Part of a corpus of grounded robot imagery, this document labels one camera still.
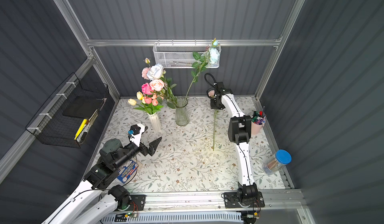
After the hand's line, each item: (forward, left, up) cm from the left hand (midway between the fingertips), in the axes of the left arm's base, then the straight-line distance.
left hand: (154, 134), depth 67 cm
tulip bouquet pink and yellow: (+18, +5, +3) cm, 19 cm away
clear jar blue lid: (-8, -59, -8) cm, 60 cm away
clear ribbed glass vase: (+31, -9, -27) cm, 42 cm away
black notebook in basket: (+17, +39, +1) cm, 43 cm away
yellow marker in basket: (+8, +36, -1) cm, 37 cm away
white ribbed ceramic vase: (+19, +6, -18) cm, 27 cm away
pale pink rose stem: (+42, -31, -15) cm, 54 cm away
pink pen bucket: (+16, -56, -12) cm, 60 cm away
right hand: (+35, -35, -21) cm, 54 cm away
